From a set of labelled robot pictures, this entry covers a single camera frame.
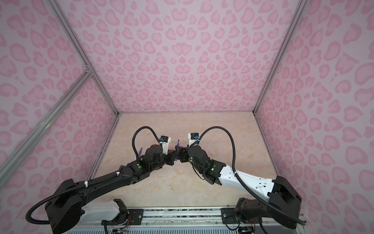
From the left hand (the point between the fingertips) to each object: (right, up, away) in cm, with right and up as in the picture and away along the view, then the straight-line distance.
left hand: (179, 150), depth 80 cm
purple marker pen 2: (-28, -5, +18) cm, 34 cm away
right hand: (+1, +3, -4) cm, 5 cm away
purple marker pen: (-1, +4, +2) cm, 4 cm away
